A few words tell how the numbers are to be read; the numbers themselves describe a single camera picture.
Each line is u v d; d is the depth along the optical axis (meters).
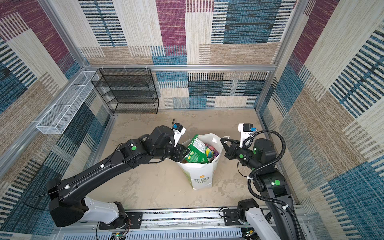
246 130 0.55
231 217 0.73
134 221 0.73
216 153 0.77
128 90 1.11
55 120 0.70
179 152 0.58
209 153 0.74
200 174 0.71
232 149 0.54
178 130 0.59
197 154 0.70
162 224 0.73
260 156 0.46
